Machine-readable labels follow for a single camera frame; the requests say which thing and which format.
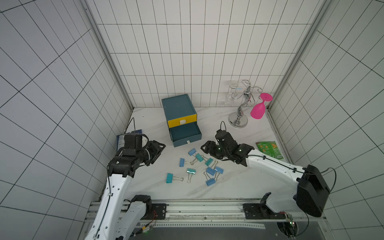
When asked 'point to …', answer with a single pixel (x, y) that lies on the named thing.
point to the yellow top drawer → (182, 120)
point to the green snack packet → (270, 148)
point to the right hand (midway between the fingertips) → (198, 151)
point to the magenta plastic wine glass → (257, 112)
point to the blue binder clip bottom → (210, 181)
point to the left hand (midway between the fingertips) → (163, 151)
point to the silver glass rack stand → (239, 119)
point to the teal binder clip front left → (169, 178)
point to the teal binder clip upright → (208, 162)
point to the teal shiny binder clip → (191, 172)
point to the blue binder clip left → (182, 162)
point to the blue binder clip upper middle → (192, 152)
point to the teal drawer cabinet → (178, 106)
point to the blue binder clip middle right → (218, 169)
